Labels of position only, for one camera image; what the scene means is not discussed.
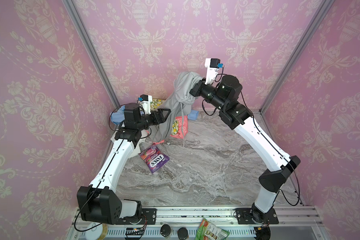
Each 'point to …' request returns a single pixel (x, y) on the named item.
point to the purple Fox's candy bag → (154, 158)
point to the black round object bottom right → (262, 233)
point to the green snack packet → (207, 231)
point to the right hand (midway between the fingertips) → (186, 75)
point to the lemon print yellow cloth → (155, 103)
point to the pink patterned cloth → (183, 126)
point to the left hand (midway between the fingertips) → (166, 112)
